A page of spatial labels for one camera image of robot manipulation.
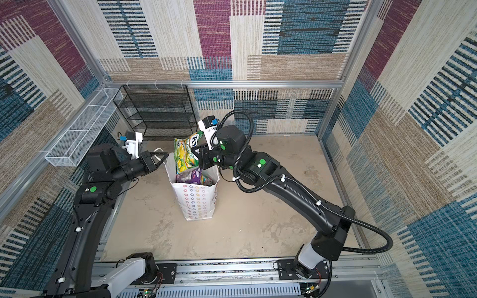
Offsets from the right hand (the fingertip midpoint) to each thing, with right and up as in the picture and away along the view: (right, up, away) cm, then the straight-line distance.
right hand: (194, 153), depth 61 cm
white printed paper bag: (-2, -19, +13) cm, 23 cm away
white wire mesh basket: (-48, +1, +9) cm, 49 cm away
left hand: (-10, +1, +4) cm, 11 cm away
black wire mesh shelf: (-33, +25, +50) cm, 65 cm away
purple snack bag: (-4, -10, +17) cm, 20 cm away
